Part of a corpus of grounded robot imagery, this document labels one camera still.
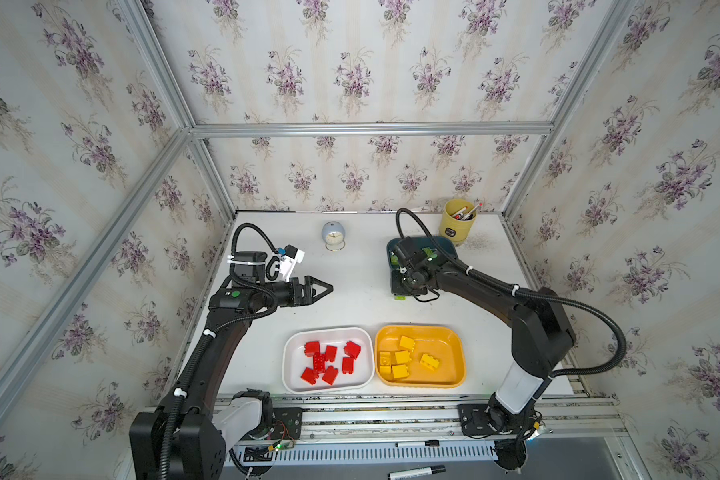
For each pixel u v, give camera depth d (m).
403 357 0.82
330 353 0.84
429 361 0.81
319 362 0.80
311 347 0.85
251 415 0.62
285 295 0.66
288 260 0.69
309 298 0.64
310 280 0.66
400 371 0.80
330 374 0.80
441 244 1.06
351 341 0.85
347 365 0.83
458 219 1.04
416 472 0.66
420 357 0.82
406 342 0.84
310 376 0.80
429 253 1.08
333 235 1.05
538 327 0.45
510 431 0.72
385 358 0.84
